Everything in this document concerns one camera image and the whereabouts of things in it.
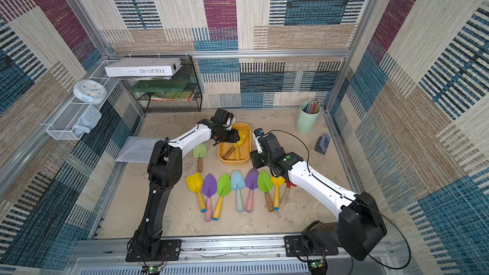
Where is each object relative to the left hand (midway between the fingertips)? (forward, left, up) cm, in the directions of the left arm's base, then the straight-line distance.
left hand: (236, 136), depth 102 cm
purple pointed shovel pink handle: (-26, +12, -5) cm, 29 cm away
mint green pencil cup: (+4, -36, +7) cm, 37 cm away
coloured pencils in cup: (+10, -40, +11) cm, 43 cm away
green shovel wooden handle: (-7, +19, -3) cm, 20 cm away
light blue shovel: (-24, -1, -4) cm, 24 cm away
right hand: (-16, -9, +10) cm, 21 cm away
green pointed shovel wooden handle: (-24, -14, -4) cm, 28 cm away
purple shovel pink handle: (-23, -8, -4) cm, 25 cm away
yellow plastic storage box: (-4, +7, -4) cm, 9 cm away
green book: (+18, +40, +20) cm, 48 cm away
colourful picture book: (+15, +32, +16) cm, 39 cm away
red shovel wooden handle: (-29, -23, -4) cm, 37 cm away
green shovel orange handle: (-26, +5, -5) cm, 27 cm away
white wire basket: (-11, +58, +29) cm, 66 cm away
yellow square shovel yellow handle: (-23, -20, -5) cm, 31 cm away
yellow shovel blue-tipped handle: (-23, +19, -5) cm, 30 cm away
